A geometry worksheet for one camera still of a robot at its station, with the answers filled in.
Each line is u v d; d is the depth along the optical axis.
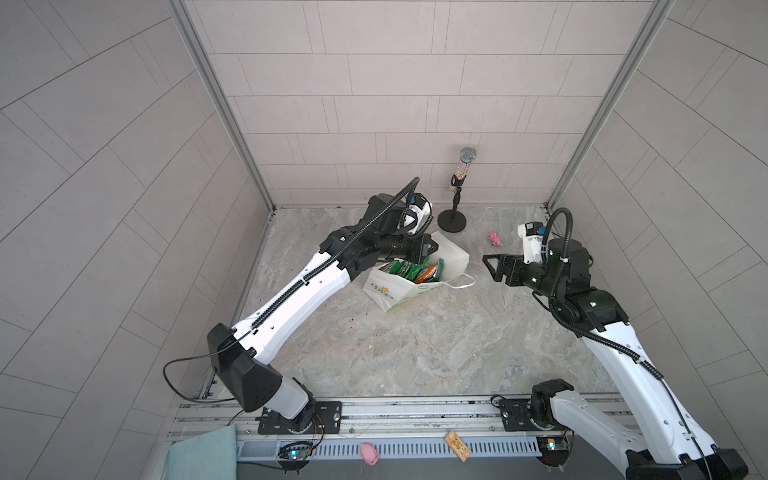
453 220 1.11
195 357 0.38
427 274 0.83
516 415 0.72
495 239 1.03
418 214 0.54
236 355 0.38
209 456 0.65
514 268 0.61
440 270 0.85
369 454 0.65
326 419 0.71
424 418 0.72
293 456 0.65
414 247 0.60
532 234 0.61
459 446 0.67
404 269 0.81
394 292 0.76
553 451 0.68
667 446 0.37
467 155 0.89
